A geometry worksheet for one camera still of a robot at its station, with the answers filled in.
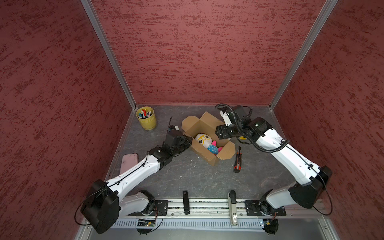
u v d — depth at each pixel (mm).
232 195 741
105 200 392
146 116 995
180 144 681
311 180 400
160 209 750
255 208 741
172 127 747
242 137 504
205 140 912
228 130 652
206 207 758
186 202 758
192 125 894
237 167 877
